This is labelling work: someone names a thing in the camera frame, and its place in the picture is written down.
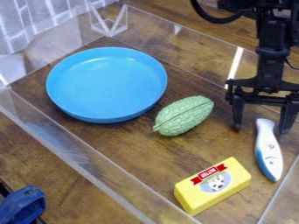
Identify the clear acrylic enclosure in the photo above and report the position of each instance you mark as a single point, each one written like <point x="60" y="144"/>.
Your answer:
<point x="109" y="173"/>

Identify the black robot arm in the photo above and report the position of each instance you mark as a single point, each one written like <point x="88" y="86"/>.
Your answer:
<point x="277" y="35"/>

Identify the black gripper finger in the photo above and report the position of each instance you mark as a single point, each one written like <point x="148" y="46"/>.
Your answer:
<point x="288" y="113"/>
<point x="237" y="108"/>

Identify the white and blue toy fish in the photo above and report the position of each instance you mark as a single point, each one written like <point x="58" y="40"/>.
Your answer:
<point x="267" y="150"/>

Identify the green bitter gourd toy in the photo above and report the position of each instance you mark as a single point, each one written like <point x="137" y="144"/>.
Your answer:
<point x="183" y="115"/>

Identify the yellow butter block toy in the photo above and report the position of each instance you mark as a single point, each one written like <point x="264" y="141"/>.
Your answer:
<point x="211" y="185"/>

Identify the blue clamp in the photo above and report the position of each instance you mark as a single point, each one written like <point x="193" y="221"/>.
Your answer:
<point x="22" y="206"/>

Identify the white grid cloth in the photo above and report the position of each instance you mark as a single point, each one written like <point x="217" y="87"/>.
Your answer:
<point x="24" y="18"/>

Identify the blue round plastic tray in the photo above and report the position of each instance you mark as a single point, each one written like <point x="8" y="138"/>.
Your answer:
<point x="106" y="85"/>

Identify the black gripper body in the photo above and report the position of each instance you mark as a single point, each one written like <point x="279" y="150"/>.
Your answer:
<point x="264" y="92"/>

